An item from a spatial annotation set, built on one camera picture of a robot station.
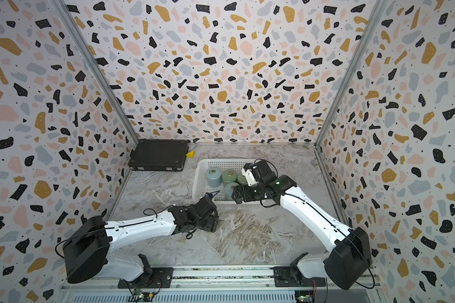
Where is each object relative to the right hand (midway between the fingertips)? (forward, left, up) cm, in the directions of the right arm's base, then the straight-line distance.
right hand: (240, 195), depth 78 cm
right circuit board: (-32, -25, -19) cm, 45 cm away
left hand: (-6, +12, -12) cm, 18 cm away
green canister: (+16, +7, -8) cm, 19 cm away
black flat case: (+36, +51, -15) cm, 64 cm away
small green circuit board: (-34, +35, -19) cm, 52 cm away
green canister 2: (+15, 0, -10) cm, 18 cm away
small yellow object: (+36, +31, -15) cm, 50 cm away
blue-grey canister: (+9, +6, -11) cm, 15 cm away
